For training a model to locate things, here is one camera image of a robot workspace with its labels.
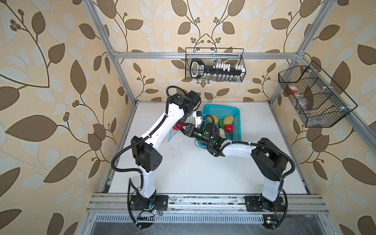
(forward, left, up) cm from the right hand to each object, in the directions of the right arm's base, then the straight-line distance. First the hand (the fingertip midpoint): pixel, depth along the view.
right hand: (177, 126), depth 76 cm
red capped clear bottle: (+16, -65, +9) cm, 68 cm away
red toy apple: (+12, -33, -20) cm, 41 cm away
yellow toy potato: (+19, -35, -20) cm, 44 cm away
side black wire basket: (+6, -73, +10) cm, 73 cm away
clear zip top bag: (-3, +3, -2) cm, 5 cm away
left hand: (+7, +1, +2) cm, 8 cm away
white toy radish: (+8, -28, -20) cm, 35 cm away
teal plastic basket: (+26, -30, -19) cm, 44 cm away
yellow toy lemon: (+20, -25, -20) cm, 38 cm away
